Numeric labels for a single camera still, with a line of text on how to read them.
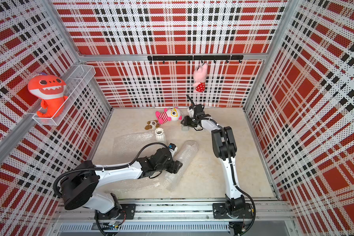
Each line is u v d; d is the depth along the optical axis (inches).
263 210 29.5
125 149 38.7
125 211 28.9
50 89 24.6
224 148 24.6
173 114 42.3
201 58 35.0
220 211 28.7
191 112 39.5
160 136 33.8
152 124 42.3
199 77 36.8
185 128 40.8
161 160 25.3
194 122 33.1
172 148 30.0
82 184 17.0
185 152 34.1
